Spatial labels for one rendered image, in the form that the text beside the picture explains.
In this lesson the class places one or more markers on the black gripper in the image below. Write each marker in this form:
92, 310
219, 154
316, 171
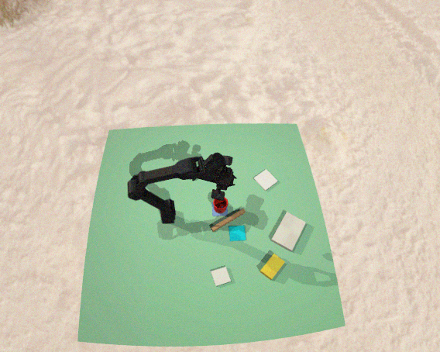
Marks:
218, 194

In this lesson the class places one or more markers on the white square block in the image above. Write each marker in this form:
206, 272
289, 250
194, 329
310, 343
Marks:
220, 276

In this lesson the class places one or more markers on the dark red cup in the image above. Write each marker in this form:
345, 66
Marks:
218, 205

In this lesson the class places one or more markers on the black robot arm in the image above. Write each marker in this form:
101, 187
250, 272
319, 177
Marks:
183, 169

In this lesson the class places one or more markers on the white flat rectangular slab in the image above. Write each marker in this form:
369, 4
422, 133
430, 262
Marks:
265, 180

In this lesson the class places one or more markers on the yellow flat block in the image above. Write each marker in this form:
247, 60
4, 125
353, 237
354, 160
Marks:
272, 266

